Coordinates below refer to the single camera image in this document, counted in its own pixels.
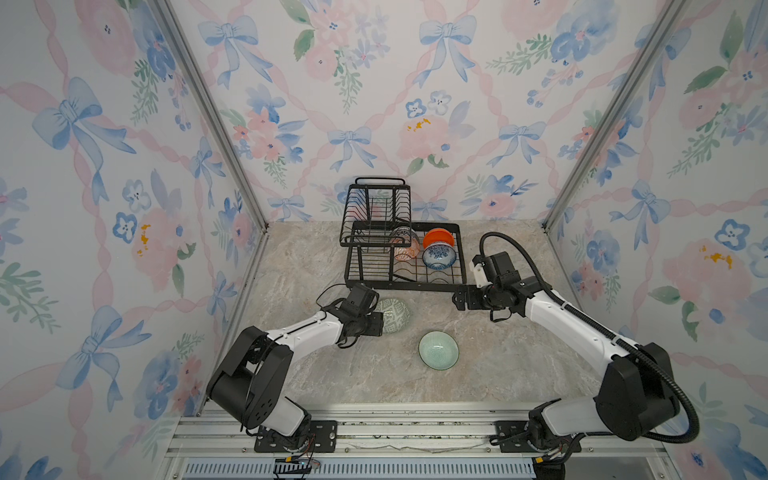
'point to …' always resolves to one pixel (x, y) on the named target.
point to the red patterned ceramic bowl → (404, 248)
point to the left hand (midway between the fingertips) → (377, 321)
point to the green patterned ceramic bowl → (395, 313)
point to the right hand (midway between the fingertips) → (469, 296)
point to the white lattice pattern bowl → (404, 231)
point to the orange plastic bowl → (436, 235)
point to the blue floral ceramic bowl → (439, 255)
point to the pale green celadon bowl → (439, 350)
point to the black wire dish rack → (386, 250)
